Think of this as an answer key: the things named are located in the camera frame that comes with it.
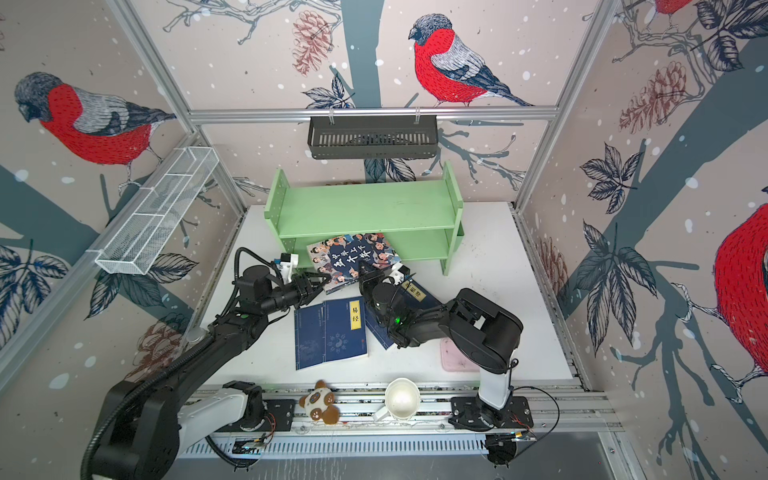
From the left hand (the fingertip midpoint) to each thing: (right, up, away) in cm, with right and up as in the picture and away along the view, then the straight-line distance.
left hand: (327, 282), depth 78 cm
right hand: (+6, +4, +6) cm, 9 cm away
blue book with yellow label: (+3, -15, +8) cm, 18 cm away
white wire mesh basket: (-46, +17, -1) cm, 49 cm away
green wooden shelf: (+25, +17, +3) cm, 30 cm away
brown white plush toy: (-1, -30, -5) cm, 30 cm away
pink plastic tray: (+34, -22, +2) cm, 40 cm away
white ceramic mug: (+20, -29, -3) cm, 36 cm away
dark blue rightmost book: (+25, -7, +14) cm, 30 cm away
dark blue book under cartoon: (+14, -17, +10) cm, 24 cm away
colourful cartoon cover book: (+1, +5, +6) cm, 8 cm away
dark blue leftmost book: (-7, -16, +9) cm, 20 cm away
